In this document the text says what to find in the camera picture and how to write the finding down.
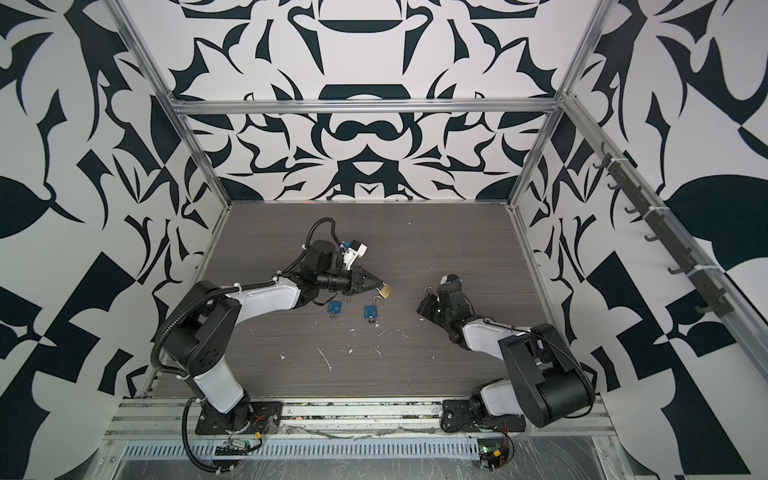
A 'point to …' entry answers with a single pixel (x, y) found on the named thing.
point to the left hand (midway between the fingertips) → (385, 279)
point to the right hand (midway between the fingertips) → (420, 300)
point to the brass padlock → (385, 291)
